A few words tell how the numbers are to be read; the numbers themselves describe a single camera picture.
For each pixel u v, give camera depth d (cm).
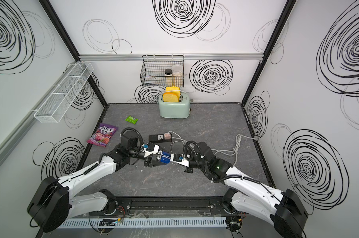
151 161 68
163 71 89
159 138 96
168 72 85
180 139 99
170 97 96
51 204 40
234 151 91
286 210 40
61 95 71
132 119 108
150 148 60
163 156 68
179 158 60
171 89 101
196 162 63
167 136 93
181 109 105
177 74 85
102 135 99
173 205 75
